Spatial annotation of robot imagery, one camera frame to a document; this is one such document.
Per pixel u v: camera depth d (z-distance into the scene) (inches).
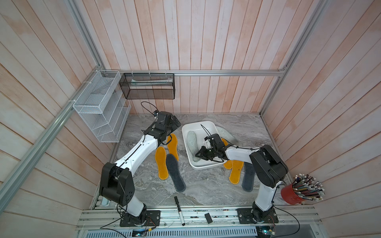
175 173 34.5
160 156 37.7
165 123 25.5
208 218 28.9
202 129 34.5
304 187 26.6
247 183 33.7
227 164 35.4
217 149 30.1
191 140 40.6
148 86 40.7
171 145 40.4
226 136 42.2
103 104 29.0
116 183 16.6
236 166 35.4
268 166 19.9
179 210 29.5
